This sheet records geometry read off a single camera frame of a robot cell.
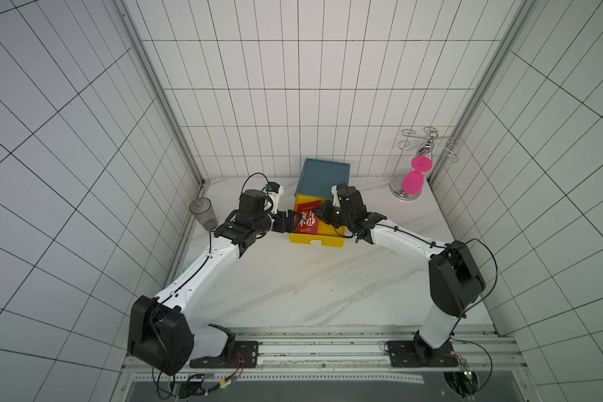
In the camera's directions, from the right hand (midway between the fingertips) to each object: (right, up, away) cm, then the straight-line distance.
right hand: (314, 202), depth 88 cm
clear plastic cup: (-44, -2, +8) cm, 45 cm away
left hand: (-9, -5, -8) cm, 13 cm away
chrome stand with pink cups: (+40, +6, +14) cm, 43 cm away
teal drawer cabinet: (+1, +9, +4) cm, 10 cm away
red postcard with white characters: (-2, -7, -3) cm, 8 cm away
